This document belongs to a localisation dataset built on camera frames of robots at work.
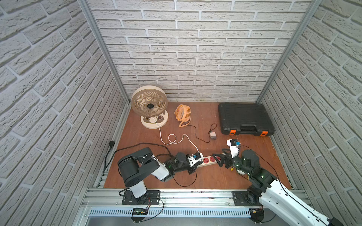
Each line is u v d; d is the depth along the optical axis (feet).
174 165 2.25
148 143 3.11
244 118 3.27
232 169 2.65
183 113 3.21
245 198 2.38
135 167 1.53
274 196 1.72
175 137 3.20
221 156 2.23
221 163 2.27
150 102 2.80
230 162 2.24
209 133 3.25
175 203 2.39
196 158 2.33
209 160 2.79
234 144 2.21
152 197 2.39
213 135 3.21
